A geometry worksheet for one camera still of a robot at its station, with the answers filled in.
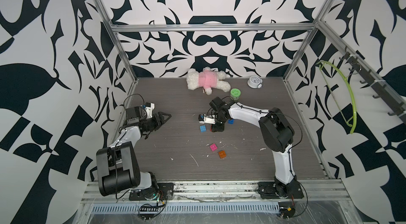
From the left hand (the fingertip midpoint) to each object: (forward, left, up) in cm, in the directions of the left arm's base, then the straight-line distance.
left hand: (166, 116), depth 89 cm
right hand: (0, -27, -9) cm, 28 cm away
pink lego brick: (-15, -26, -8) cm, 31 cm away
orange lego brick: (-19, -30, -9) cm, 37 cm away
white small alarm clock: (+30, -59, -7) cm, 67 cm away
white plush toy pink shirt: (+28, -25, -1) cm, 38 cm away
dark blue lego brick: (0, -37, -8) cm, 38 cm away
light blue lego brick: (-4, -20, -9) cm, 23 cm away
